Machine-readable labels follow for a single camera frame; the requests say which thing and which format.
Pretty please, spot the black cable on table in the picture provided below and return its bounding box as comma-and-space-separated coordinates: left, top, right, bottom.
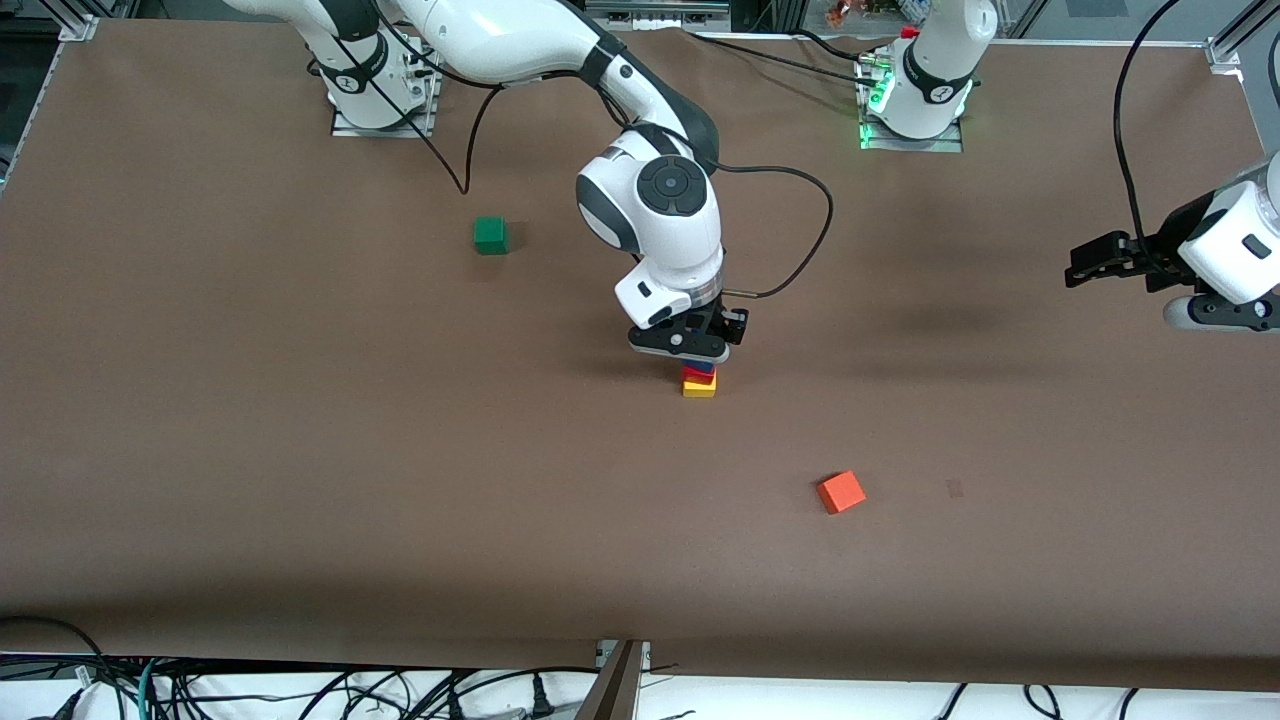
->
686, 28, 885, 85

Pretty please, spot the brown table support beam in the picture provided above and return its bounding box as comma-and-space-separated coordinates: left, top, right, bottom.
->
574, 641, 646, 720

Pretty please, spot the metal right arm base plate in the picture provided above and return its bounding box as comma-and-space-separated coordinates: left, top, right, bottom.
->
331, 36, 445, 139

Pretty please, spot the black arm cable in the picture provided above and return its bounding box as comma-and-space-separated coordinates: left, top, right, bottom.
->
375, 8, 835, 300
1114, 0, 1186, 279

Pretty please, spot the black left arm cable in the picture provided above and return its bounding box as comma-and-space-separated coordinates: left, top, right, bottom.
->
1114, 0, 1186, 279

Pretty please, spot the orange wooden block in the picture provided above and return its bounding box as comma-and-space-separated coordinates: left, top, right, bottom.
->
817, 470, 867, 515

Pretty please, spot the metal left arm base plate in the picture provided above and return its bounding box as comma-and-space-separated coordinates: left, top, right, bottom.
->
858, 55, 964, 154

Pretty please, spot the aluminium frame profile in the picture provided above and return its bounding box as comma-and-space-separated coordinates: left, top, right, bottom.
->
40, 0, 101, 43
1205, 0, 1280, 71

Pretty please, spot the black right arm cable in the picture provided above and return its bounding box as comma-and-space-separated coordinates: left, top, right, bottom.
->
375, 8, 835, 300

